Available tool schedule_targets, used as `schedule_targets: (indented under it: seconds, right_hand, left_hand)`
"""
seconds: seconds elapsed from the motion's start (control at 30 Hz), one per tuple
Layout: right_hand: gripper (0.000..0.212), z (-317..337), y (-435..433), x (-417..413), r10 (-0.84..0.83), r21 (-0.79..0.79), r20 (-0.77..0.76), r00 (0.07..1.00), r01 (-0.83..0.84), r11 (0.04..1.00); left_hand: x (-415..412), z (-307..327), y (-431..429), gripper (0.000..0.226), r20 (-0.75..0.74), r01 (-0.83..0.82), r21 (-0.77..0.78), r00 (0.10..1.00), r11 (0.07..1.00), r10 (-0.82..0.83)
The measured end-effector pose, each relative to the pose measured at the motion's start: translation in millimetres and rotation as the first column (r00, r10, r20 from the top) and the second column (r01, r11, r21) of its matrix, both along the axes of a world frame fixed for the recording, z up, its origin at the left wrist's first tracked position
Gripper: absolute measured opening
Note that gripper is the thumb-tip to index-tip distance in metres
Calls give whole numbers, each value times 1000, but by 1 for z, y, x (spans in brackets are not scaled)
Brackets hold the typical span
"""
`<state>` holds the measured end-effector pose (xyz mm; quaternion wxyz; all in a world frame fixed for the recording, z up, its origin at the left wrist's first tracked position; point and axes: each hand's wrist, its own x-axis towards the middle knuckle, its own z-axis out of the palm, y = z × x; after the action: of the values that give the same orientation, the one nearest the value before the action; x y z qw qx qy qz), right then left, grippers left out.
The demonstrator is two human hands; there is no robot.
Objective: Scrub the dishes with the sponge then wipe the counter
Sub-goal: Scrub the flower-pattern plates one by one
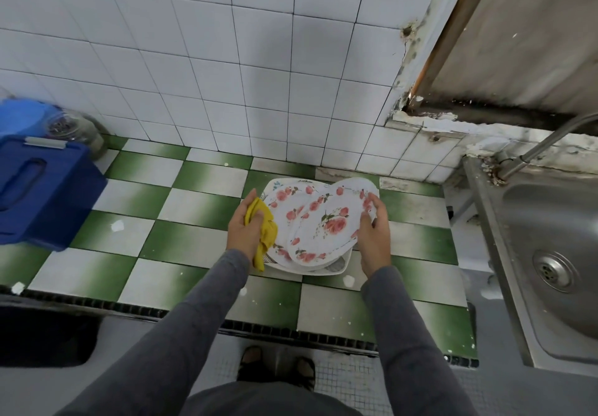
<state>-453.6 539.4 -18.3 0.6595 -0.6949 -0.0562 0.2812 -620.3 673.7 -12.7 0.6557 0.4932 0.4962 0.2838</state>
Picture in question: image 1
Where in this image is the person's right hand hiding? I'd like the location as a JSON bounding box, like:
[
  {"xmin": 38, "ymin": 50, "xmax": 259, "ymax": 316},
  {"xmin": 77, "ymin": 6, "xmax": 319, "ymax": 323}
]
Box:
[{"xmin": 355, "ymin": 191, "xmax": 394, "ymax": 278}]

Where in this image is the person's left hand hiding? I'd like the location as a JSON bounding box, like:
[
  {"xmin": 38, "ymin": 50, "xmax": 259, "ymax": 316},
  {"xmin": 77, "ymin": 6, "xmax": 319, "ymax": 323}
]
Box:
[{"xmin": 226, "ymin": 189, "xmax": 272, "ymax": 265}]

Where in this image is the person's right forearm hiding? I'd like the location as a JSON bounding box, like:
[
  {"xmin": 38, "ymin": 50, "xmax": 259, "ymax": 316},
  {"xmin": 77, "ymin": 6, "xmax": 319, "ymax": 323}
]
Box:
[{"xmin": 361, "ymin": 266, "xmax": 478, "ymax": 416}]

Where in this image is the person's black shoe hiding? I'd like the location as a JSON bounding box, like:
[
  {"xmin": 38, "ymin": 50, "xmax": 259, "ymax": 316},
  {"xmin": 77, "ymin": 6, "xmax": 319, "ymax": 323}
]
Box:
[
  {"xmin": 237, "ymin": 346, "xmax": 274, "ymax": 382},
  {"xmin": 290, "ymin": 355, "xmax": 317, "ymax": 390}
]

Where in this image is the stainless steel sink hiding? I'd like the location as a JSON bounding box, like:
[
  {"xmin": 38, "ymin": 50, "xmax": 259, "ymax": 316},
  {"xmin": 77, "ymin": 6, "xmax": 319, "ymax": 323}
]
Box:
[{"xmin": 462, "ymin": 154, "xmax": 598, "ymax": 379}]

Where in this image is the metal faucet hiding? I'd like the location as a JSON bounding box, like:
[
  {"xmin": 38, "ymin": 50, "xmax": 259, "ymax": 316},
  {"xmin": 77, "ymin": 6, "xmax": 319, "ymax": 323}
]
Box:
[{"xmin": 495, "ymin": 112, "xmax": 598, "ymax": 184}]

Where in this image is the glass jar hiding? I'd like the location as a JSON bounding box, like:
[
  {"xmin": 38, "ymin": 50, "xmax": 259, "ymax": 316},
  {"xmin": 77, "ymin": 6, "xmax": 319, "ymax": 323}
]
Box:
[{"xmin": 42, "ymin": 112, "xmax": 107, "ymax": 160}]

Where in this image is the blue plastic box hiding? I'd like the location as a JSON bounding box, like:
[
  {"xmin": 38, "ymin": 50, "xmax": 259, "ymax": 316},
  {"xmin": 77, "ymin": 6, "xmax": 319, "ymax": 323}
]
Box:
[{"xmin": 0, "ymin": 137, "xmax": 108, "ymax": 251}]

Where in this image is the blue plastic bowl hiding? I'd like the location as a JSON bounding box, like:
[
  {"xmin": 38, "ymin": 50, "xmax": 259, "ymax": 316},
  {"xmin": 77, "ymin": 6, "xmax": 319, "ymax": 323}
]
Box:
[{"xmin": 0, "ymin": 99, "xmax": 59, "ymax": 143}]

